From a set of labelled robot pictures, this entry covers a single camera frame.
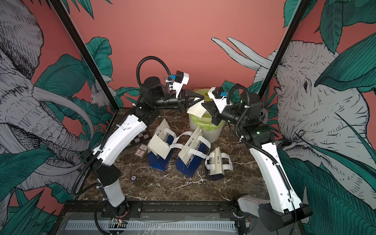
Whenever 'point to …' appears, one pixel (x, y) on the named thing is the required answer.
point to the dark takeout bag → (216, 163)
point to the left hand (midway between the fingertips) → (203, 96)
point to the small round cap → (133, 177)
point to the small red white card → (141, 150)
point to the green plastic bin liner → (205, 122)
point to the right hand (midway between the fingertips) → (202, 101)
